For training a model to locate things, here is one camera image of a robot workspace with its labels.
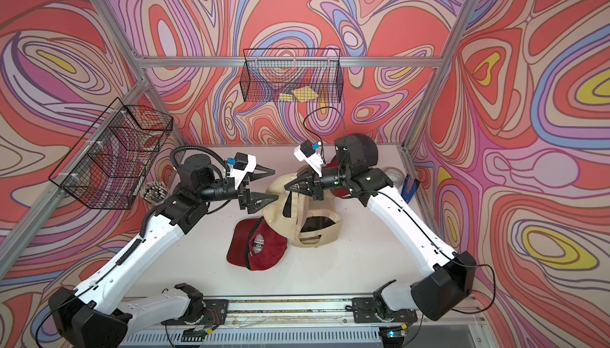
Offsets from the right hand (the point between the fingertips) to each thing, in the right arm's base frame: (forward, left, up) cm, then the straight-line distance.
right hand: (288, 193), depth 64 cm
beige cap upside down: (+2, -9, -27) cm, 28 cm away
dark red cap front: (-2, +15, -31) cm, 34 cm away
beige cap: (-5, +2, -4) cm, 6 cm away
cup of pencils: (+11, +48, -13) cm, 51 cm away
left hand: (+1, +3, +2) cm, 4 cm away
